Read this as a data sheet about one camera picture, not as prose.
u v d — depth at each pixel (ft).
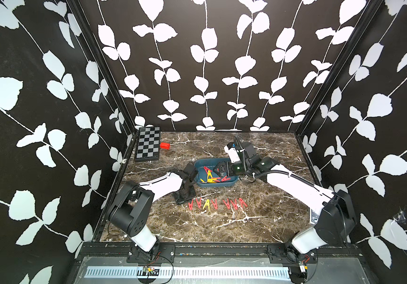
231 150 2.44
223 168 2.35
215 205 2.88
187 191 2.51
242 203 2.89
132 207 1.49
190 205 2.83
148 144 3.62
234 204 2.89
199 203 2.89
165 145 3.68
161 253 2.44
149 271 2.30
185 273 2.30
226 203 2.89
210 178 3.14
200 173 3.36
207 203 2.89
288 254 2.13
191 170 2.49
